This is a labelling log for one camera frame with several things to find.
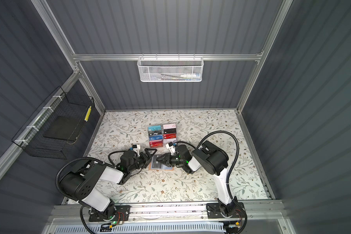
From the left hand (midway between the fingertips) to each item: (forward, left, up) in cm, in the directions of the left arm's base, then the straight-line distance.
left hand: (156, 154), depth 89 cm
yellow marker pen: (+17, +37, +20) cm, 46 cm away
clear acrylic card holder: (+19, 0, +3) cm, 19 cm away
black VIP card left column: (+15, +1, +3) cm, 15 cm away
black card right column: (+16, -9, +3) cm, 18 cm away
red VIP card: (+14, -8, -1) cm, 16 cm away
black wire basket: (-6, +50, +28) cm, 58 cm away
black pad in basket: (+7, +46, +21) cm, 51 cm away
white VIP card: (+11, -8, -1) cm, 13 cm away
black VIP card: (-5, 0, -4) cm, 6 cm away
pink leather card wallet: (-6, -5, -5) cm, 9 cm away
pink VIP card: (+19, -9, +4) cm, 21 cm away
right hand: (-5, -2, -2) cm, 5 cm away
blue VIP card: (+13, 0, 0) cm, 13 cm away
